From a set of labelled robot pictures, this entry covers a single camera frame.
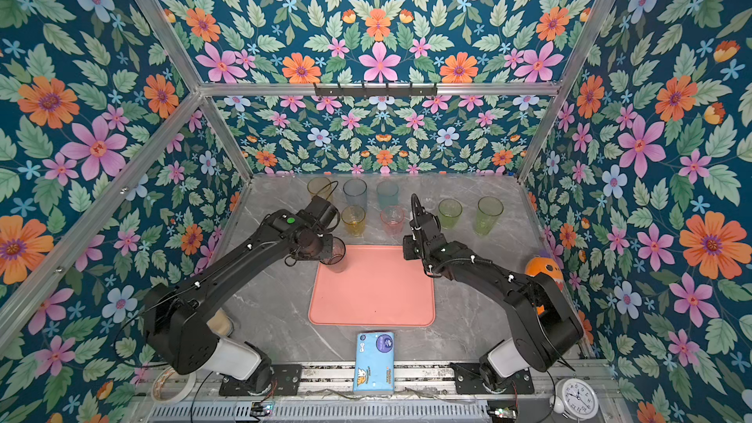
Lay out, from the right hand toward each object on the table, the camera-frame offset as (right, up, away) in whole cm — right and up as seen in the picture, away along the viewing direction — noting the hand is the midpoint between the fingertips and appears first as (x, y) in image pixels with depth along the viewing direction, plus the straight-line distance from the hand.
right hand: (408, 239), depth 89 cm
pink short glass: (-5, +5, +14) cm, 16 cm away
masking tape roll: (-64, -34, -16) cm, 74 cm away
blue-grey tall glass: (-18, +15, +10) cm, 26 cm away
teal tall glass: (-7, +14, +15) cm, 22 cm away
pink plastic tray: (-10, -16, +2) cm, 19 cm away
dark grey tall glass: (-19, -5, -12) cm, 23 cm away
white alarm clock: (+39, -35, -21) cm, 56 cm away
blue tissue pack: (-9, -29, -16) cm, 35 cm away
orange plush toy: (+40, -7, -5) cm, 41 cm away
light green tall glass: (+31, +9, +20) cm, 38 cm away
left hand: (-22, -1, -9) cm, 24 cm away
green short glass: (+16, +8, +15) cm, 23 cm away
